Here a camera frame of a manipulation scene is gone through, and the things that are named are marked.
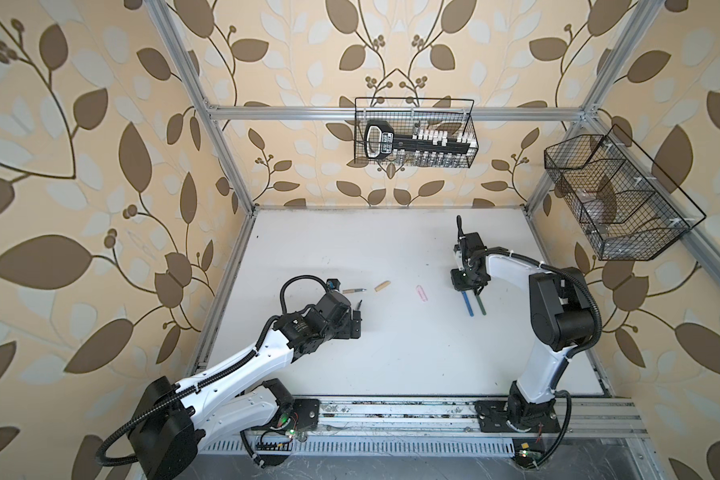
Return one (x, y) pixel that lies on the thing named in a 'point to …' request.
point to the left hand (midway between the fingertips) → (350, 318)
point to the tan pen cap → (381, 286)
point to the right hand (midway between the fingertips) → (463, 286)
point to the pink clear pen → (359, 305)
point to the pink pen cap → (421, 293)
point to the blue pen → (469, 307)
